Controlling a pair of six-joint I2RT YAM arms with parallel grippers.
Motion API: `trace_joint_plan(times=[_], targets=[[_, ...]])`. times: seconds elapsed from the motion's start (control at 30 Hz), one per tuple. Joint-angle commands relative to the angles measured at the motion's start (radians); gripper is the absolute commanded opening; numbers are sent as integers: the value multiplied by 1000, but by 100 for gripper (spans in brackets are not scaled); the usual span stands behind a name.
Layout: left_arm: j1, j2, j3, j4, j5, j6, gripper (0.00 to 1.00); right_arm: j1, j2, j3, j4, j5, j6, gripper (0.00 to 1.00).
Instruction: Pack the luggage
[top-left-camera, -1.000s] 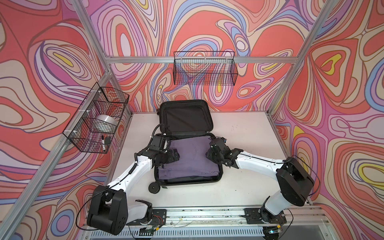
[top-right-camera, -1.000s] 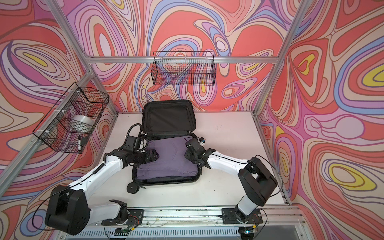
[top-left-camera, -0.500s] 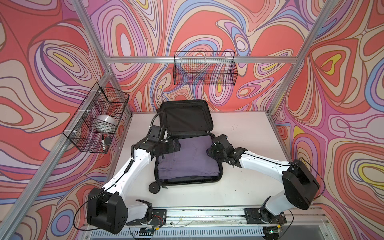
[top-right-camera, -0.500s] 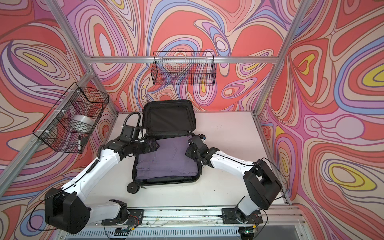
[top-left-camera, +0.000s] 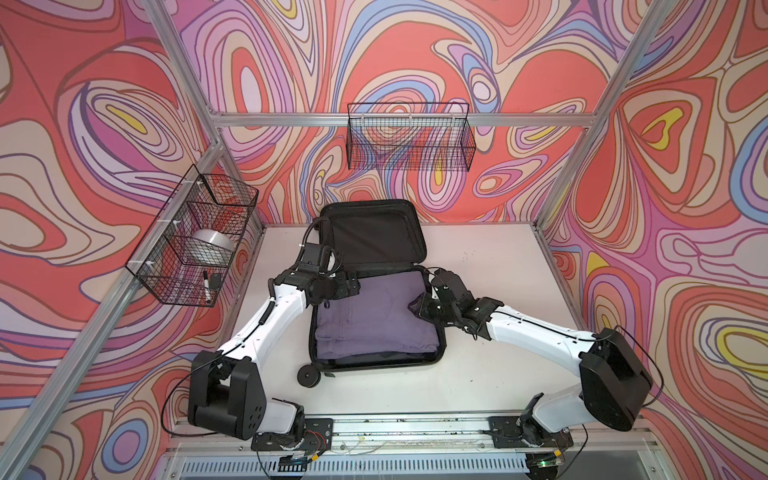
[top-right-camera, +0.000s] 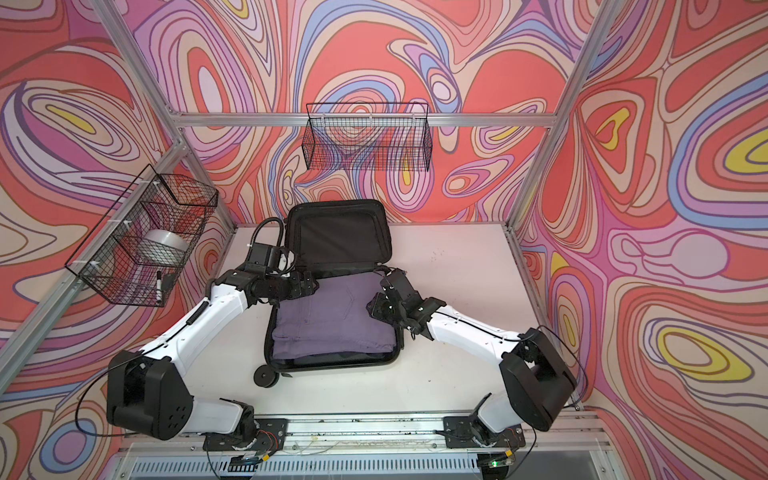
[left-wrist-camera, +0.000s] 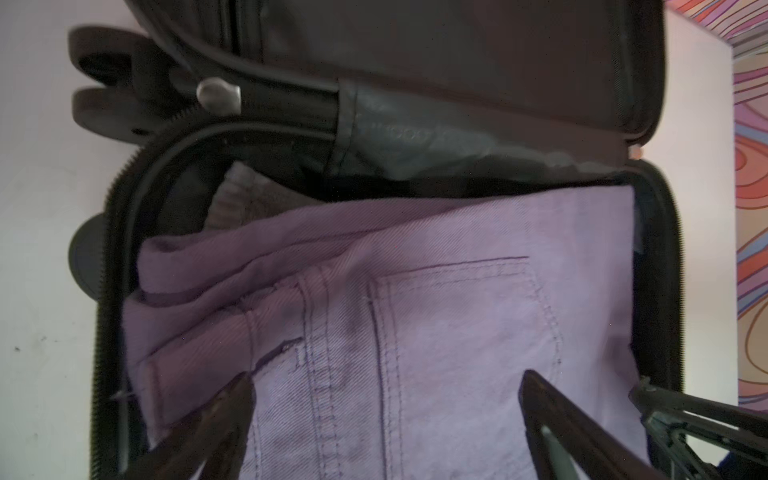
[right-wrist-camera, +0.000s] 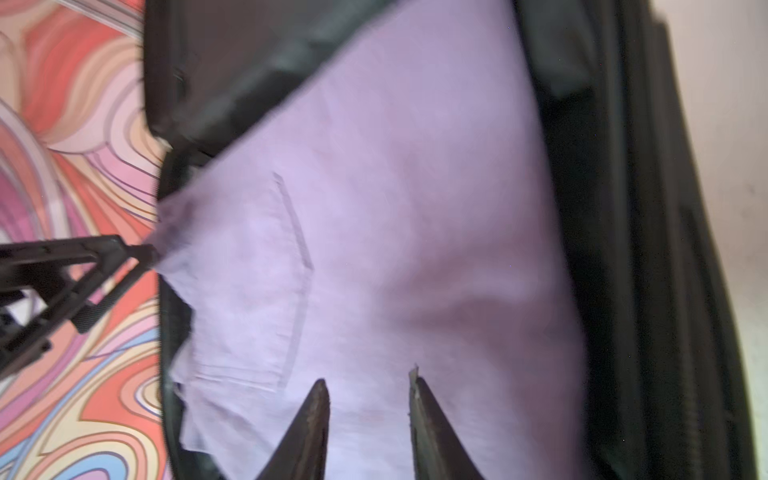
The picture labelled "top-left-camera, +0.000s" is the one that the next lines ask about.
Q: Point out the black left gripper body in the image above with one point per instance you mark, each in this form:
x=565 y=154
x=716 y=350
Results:
x=334 y=287

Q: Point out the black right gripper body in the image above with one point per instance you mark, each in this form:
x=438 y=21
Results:
x=428 y=307

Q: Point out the black white suitcase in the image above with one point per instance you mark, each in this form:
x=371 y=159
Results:
x=382 y=246

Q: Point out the purple jeans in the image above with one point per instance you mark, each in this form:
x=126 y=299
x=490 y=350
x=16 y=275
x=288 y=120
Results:
x=377 y=320

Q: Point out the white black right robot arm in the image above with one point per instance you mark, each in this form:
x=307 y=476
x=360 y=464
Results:
x=613 y=383

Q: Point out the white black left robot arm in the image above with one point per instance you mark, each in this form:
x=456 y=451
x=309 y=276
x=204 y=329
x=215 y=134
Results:
x=226 y=393

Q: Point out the black marker pen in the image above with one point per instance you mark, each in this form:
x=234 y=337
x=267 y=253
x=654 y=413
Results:
x=206 y=288

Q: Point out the silver tape roll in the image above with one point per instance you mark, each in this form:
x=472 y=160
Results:
x=210 y=248

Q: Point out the black wire basket left wall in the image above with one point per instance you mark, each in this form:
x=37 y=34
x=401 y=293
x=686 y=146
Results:
x=185 y=260

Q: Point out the black wire basket wall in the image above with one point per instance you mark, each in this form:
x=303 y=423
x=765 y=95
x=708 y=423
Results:
x=410 y=136
x=185 y=260

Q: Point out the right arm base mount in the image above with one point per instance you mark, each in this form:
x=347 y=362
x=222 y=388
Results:
x=528 y=435

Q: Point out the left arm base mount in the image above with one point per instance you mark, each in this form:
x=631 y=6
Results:
x=309 y=435

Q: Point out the black wire basket back wall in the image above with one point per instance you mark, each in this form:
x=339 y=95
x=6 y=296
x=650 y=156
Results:
x=410 y=136

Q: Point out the aluminium front rail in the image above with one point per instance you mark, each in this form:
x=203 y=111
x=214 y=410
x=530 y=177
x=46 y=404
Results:
x=445 y=445

